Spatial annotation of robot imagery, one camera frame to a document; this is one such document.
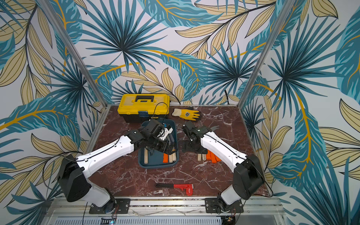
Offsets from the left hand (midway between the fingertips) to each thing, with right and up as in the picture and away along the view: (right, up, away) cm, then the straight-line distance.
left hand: (170, 150), depth 77 cm
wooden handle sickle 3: (+20, -7, +13) cm, 25 cm away
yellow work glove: (+11, +21, +36) cm, 43 cm away
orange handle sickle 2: (+27, -8, +14) cm, 31 cm away
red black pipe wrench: (+10, -21, +2) cm, 24 cm away
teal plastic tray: (-15, -8, +13) cm, 21 cm away
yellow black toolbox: (-23, +25, +19) cm, 39 cm away
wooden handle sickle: (-1, -8, +11) cm, 14 cm away
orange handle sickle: (+23, -7, +14) cm, 28 cm away
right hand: (+12, -1, +6) cm, 14 cm away
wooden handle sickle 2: (+18, -8, +13) cm, 23 cm away
